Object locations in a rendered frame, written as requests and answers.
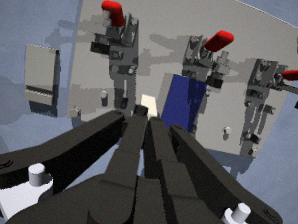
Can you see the dark blue rectangular block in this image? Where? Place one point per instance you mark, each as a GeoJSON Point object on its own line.
{"type": "Point", "coordinates": [183, 101]}

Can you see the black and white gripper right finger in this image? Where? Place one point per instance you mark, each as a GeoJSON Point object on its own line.
{"type": "Point", "coordinates": [213, 184]}

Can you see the grey fixture plate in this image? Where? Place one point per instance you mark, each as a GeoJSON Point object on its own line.
{"type": "Point", "coordinates": [161, 40]}

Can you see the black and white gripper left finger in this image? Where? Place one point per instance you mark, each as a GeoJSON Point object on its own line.
{"type": "Point", "coordinates": [30, 175]}

